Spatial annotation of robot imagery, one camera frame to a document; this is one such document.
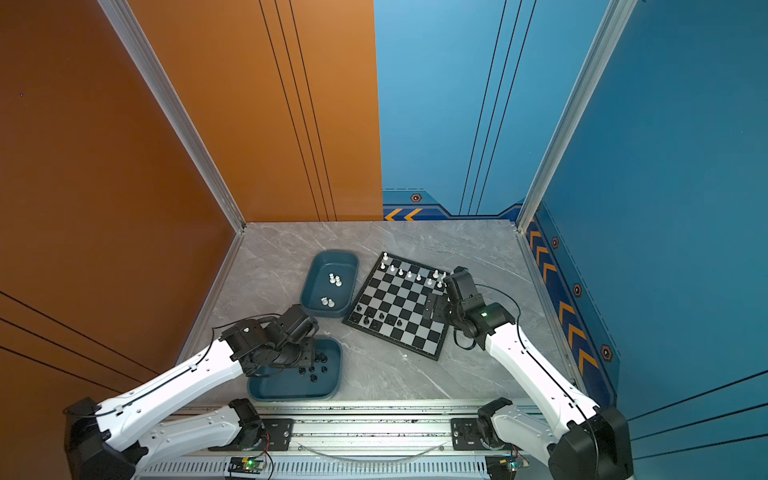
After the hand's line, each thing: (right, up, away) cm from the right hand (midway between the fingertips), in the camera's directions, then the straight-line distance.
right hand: (436, 307), depth 81 cm
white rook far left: (-15, +13, +26) cm, 33 cm away
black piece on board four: (-20, -6, +10) cm, 23 cm away
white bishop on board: (+3, +7, +20) cm, 21 cm away
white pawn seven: (+4, +4, +18) cm, 19 cm away
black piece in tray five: (-34, -19, 0) cm, 39 cm away
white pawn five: (-3, +6, +20) cm, 21 cm away
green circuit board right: (+14, -36, -11) cm, 40 cm away
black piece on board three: (-10, -7, +10) cm, 15 cm away
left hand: (-32, -11, -4) cm, 34 cm away
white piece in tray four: (-32, -2, +15) cm, 35 cm away
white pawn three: (-9, +8, +21) cm, 24 cm away
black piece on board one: (-23, -3, +13) cm, 26 cm away
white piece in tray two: (-31, +4, +20) cm, 37 cm away
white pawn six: (0, +5, +18) cm, 19 cm away
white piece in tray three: (-34, -1, +15) cm, 37 cm away
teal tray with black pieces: (-31, -21, +1) cm, 38 cm away
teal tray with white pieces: (-34, +4, +21) cm, 40 cm away
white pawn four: (-6, +7, +21) cm, 23 cm away
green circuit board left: (-47, -36, -10) cm, 60 cm away
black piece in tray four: (-31, -18, +2) cm, 36 cm away
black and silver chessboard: (-12, -2, +13) cm, 18 cm away
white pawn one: (-16, +10, +23) cm, 30 cm away
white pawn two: (-12, +9, +22) cm, 27 cm away
